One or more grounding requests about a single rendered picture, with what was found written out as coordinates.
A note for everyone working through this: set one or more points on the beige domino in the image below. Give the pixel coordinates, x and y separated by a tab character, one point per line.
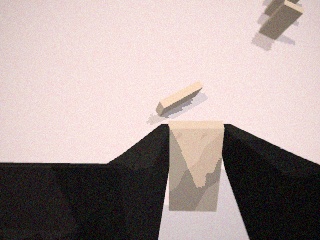
195	165
178	98
283	17
270	9

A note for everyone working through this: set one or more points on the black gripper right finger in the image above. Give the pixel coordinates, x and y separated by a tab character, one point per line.
277	192

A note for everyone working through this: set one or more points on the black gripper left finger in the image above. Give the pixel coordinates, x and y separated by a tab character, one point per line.
122	199

